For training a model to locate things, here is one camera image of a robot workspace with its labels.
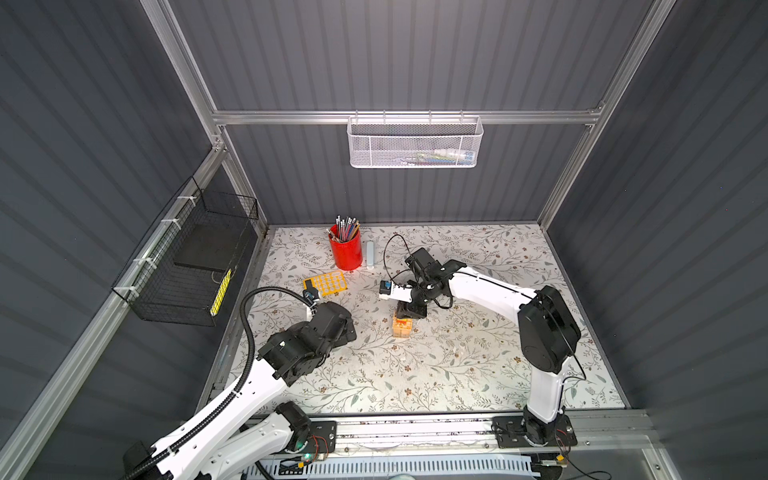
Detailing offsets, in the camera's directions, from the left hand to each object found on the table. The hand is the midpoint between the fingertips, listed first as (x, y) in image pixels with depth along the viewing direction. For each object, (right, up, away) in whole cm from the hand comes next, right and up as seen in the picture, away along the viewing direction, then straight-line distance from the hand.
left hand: (336, 325), depth 76 cm
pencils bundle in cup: (-1, +27, +26) cm, 38 cm away
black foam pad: (-31, +21, -2) cm, 37 cm away
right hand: (+18, +2, +14) cm, 23 cm away
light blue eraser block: (+6, +16, +33) cm, 37 cm away
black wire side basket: (-37, +13, -5) cm, 40 cm away
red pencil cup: (0, +18, +24) cm, 30 cm away
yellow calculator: (-8, +8, +26) cm, 29 cm away
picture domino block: (+17, -4, +13) cm, 22 cm away
